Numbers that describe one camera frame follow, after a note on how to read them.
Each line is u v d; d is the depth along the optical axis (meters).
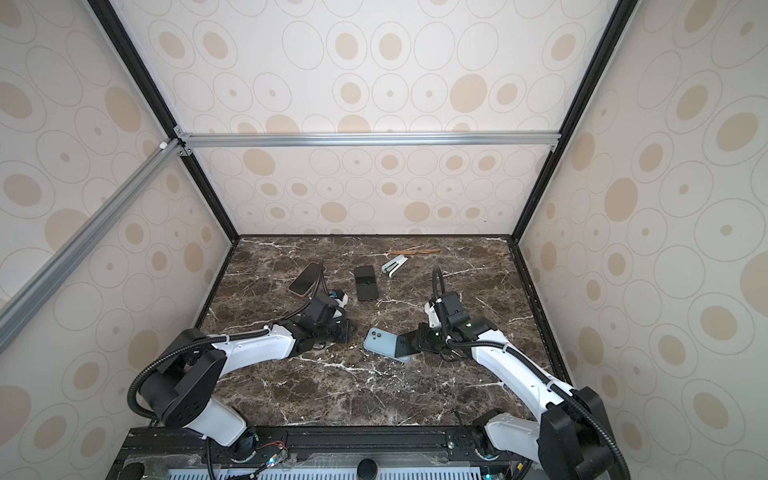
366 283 1.06
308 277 1.07
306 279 1.06
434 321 0.75
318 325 0.70
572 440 0.40
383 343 0.91
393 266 1.08
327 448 0.74
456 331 0.59
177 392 0.44
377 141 0.90
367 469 0.63
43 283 0.55
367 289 1.03
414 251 1.17
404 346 0.97
